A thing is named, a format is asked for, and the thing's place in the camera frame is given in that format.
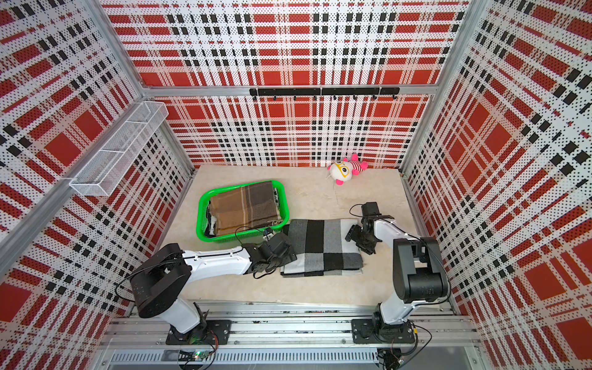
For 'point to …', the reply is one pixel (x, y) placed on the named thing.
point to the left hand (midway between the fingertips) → (291, 256)
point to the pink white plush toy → (342, 171)
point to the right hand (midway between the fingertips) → (357, 241)
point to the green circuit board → (194, 356)
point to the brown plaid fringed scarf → (245, 207)
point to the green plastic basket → (201, 228)
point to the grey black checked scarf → (321, 249)
